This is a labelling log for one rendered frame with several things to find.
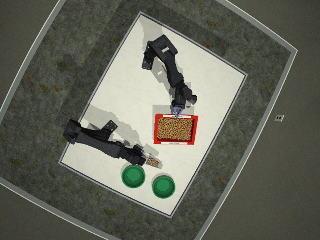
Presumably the green bowl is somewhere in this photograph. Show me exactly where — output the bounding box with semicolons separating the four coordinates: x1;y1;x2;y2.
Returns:
121;165;145;188
152;177;175;199

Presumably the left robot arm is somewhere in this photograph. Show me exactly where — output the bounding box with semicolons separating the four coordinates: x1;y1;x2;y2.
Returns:
142;34;197;105

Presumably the red box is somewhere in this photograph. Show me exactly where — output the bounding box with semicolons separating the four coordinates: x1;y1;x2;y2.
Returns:
154;114;198;145

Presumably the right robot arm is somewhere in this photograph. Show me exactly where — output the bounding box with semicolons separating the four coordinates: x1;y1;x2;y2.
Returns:
63;119;146;166

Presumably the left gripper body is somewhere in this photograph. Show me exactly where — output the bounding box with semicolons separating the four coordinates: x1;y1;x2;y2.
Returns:
172;93;185;109

